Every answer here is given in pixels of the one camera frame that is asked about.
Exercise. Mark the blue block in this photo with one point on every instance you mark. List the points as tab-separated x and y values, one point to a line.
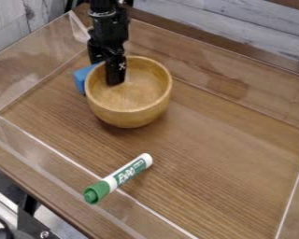
81	76

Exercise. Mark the black metal table frame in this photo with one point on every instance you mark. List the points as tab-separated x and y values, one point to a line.
30	227

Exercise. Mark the green Expo marker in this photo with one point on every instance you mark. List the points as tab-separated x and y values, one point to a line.
110	183

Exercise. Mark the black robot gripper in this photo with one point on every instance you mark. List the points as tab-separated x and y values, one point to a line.
107	36

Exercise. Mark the clear acrylic tray wall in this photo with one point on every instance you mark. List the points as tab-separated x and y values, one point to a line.
224	181

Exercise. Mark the brown wooden bowl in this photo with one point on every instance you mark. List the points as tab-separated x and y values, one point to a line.
137	102

